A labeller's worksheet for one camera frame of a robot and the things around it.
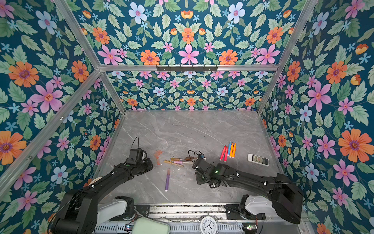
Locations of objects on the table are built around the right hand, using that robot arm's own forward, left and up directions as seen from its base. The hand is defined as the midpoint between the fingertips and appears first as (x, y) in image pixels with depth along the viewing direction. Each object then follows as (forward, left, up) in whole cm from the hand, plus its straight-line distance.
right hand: (197, 176), depth 80 cm
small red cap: (+18, +26, -5) cm, 32 cm away
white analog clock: (-22, -5, -2) cm, 23 cm away
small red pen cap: (+16, +28, -6) cm, 32 cm away
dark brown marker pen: (+15, +5, -5) cm, 16 cm away
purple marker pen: (0, +18, -5) cm, 18 cm away
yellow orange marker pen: (+17, -24, -5) cm, 29 cm away
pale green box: (-22, +25, -3) cm, 33 cm away
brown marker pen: (+14, +14, -6) cm, 20 cm away
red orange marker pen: (+17, -17, -5) cm, 25 cm away
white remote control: (+12, -39, -4) cm, 41 cm away
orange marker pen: (+19, -23, -5) cm, 30 cm away
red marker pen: (+16, -19, -4) cm, 25 cm away
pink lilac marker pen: (+11, +11, -5) cm, 16 cm away
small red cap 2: (+11, +25, -5) cm, 28 cm away
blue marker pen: (+19, -21, -4) cm, 29 cm away
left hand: (+10, +27, -1) cm, 28 cm away
